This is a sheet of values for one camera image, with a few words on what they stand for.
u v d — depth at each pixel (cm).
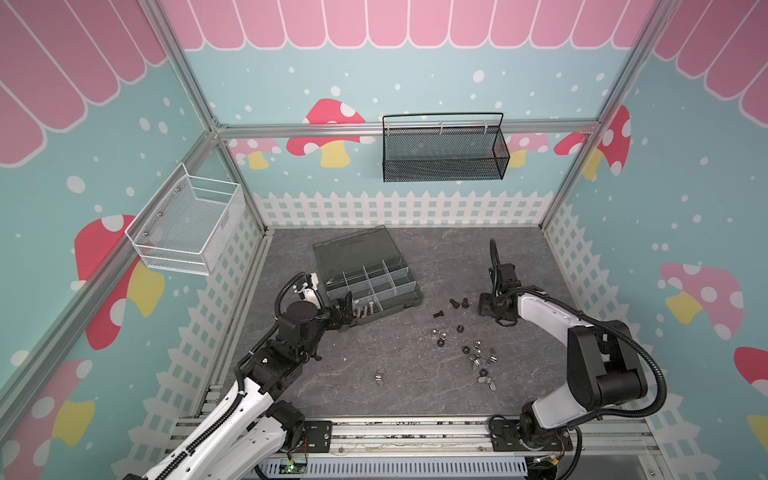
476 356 87
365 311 95
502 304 68
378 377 83
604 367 45
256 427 61
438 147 95
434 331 92
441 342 90
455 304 98
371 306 96
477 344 89
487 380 82
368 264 103
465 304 98
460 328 93
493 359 87
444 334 92
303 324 54
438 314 96
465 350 89
